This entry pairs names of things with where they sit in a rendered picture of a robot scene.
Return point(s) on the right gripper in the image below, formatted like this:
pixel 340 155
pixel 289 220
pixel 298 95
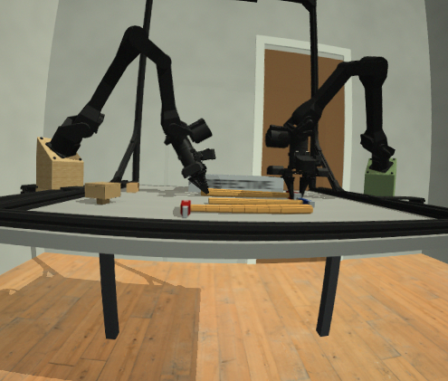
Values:
pixel 187 157

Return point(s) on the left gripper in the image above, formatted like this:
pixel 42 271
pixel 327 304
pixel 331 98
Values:
pixel 306 176

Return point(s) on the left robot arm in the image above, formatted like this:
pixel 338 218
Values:
pixel 307 115

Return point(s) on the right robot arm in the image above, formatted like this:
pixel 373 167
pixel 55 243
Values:
pixel 135 40

